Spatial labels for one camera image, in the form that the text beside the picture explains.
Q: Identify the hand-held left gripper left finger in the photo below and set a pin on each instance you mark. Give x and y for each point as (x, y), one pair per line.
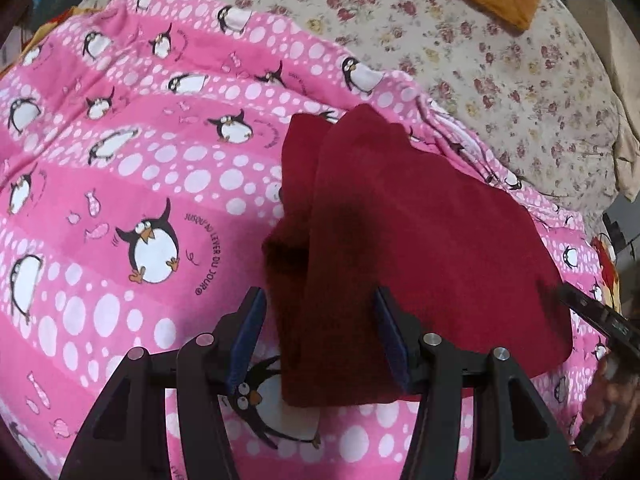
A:
(246, 342)

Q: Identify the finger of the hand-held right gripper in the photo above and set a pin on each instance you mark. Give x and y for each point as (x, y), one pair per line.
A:
(595, 312)

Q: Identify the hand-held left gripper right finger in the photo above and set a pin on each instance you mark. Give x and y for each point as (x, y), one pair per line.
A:
(393, 342)

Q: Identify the dark red fleece garment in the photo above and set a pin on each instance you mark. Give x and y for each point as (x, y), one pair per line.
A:
(425, 235)

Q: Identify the person's right hand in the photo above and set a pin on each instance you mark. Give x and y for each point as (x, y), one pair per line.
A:
(622, 390)

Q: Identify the red and yellow blanket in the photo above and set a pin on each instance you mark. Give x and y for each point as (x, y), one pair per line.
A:
(603, 260)

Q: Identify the cream pillow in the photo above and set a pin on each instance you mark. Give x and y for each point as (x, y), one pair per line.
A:
(627, 160)

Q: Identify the pink penguin print blanket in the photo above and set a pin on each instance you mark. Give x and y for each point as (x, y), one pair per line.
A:
(125, 170)

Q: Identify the floral bed sheet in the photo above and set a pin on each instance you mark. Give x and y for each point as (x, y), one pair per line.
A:
(475, 75)

